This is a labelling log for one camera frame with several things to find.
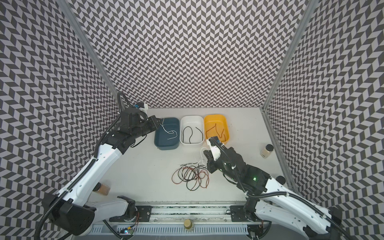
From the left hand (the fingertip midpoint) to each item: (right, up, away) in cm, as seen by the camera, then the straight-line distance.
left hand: (162, 118), depth 73 cm
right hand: (+21, -15, -6) cm, 27 cm away
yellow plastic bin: (+30, -4, +27) cm, 41 cm away
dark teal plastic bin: (-4, -12, +28) cm, 31 cm away
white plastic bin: (+13, -1, +32) cm, 35 cm away
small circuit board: (-14, -51, -7) cm, 54 cm away
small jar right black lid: (+58, -20, +14) cm, 63 cm away
